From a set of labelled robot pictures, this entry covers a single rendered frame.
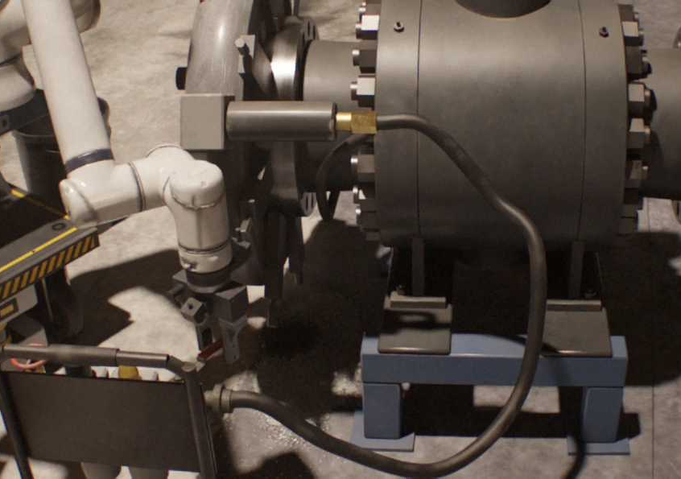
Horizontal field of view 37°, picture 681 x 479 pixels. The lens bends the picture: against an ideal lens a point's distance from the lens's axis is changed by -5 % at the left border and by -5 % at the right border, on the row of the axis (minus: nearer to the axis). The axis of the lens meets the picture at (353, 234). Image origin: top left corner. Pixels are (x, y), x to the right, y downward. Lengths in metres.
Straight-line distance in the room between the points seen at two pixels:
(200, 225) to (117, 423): 0.39
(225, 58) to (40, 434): 0.79
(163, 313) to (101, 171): 1.13
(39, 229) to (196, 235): 1.02
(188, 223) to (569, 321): 0.94
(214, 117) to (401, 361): 0.65
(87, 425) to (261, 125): 0.62
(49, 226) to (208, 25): 0.80
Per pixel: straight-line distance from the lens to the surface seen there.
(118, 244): 3.19
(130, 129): 3.95
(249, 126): 1.94
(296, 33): 2.26
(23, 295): 2.56
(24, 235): 2.66
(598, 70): 2.11
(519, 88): 2.09
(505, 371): 2.22
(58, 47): 1.81
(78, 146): 1.77
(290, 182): 2.23
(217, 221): 1.70
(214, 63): 2.06
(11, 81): 2.50
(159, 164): 1.78
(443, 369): 2.22
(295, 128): 1.93
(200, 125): 1.95
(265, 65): 2.13
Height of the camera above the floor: 1.56
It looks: 30 degrees down
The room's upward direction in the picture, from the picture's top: 3 degrees counter-clockwise
